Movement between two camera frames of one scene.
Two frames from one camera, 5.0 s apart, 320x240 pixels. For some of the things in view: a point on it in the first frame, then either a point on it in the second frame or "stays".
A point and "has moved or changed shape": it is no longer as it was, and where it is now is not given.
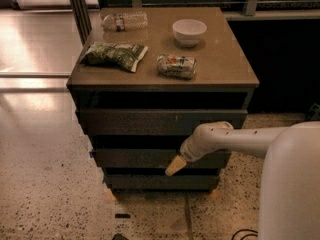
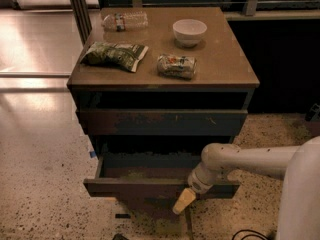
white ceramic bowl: x=189 y=31 stays
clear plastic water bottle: x=125 y=21 stays
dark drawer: x=153 y=159 has moved or changed shape
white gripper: x=189 y=151 → x=199 y=184
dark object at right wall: x=313 y=112 stays
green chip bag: x=114 y=54 stays
